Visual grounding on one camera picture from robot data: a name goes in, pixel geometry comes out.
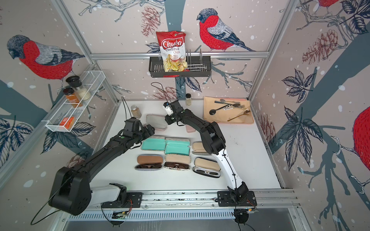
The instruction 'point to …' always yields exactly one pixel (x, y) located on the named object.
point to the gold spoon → (246, 112)
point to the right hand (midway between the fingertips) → (165, 118)
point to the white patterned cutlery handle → (228, 108)
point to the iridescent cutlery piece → (219, 101)
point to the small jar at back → (188, 100)
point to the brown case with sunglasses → (149, 162)
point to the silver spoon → (223, 100)
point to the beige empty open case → (199, 149)
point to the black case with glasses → (210, 168)
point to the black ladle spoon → (213, 111)
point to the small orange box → (68, 122)
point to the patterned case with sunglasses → (178, 162)
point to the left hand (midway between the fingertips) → (152, 128)
